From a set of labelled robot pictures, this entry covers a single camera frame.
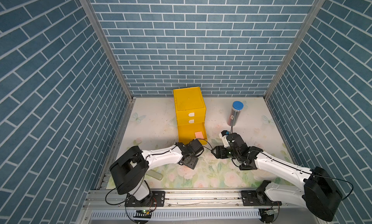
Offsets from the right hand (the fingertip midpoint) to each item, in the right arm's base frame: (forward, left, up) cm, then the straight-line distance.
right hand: (215, 151), depth 83 cm
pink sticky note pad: (+14, +10, -6) cm, 18 cm away
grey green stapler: (-14, +34, -5) cm, 37 cm away
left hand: (-5, +13, -7) cm, 16 cm away
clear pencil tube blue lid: (+23, -12, +8) cm, 27 cm away
